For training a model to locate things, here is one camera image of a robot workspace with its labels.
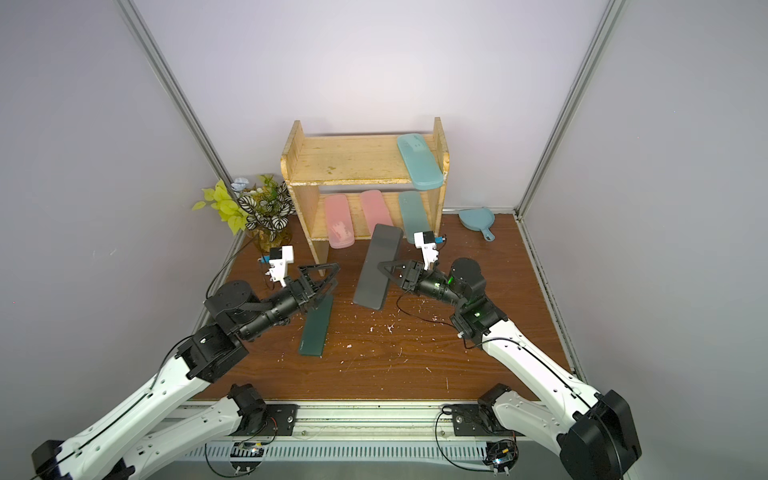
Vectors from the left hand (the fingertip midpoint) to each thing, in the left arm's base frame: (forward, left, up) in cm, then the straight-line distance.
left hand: (337, 277), depth 58 cm
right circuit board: (-26, -37, -38) cm, 59 cm away
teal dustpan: (+51, -44, -36) cm, 77 cm away
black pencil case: (+2, -7, -6) cm, 9 cm away
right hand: (+5, -8, -3) cm, 10 cm away
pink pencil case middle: (+35, -5, -15) cm, 39 cm away
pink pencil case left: (+25, +5, -15) cm, 29 cm away
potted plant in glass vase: (+33, +30, -13) cm, 47 cm away
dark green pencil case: (+4, +12, -34) cm, 36 cm away
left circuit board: (-27, +25, -41) cm, 55 cm away
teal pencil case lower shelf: (+33, -17, -15) cm, 40 cm away
